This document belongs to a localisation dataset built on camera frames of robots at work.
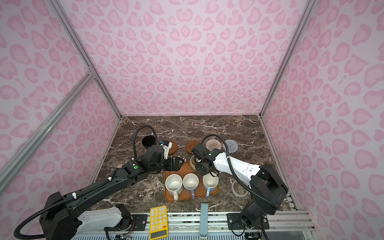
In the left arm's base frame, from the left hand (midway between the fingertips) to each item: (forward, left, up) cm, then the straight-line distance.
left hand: (179, 158), depth 78 cm
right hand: (-2, -12, -10) cm, 16 cm away
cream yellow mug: (+1, -7, -8) cm, 10 cm away
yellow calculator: (-27, +10, -15) cm, 32 cm away
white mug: (-8, +4, -15) cm, 17 cm away
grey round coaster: (+17, -33, -16) cm, 40 cm away
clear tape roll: (-13, -30, -17) cm, 37 cm away
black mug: (+17, +21, -8) cm, 28 cm away
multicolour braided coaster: (+19, -20, -17) cm, 32 cm away
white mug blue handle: (-7, -16, -17) cm, 24 cm away
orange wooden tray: (-12, -10, -15) cm, 22 cm away
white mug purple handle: (-7, -5, -14) cm, 17 cm away
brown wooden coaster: (+18, -5, -15) cm, 24 cm away
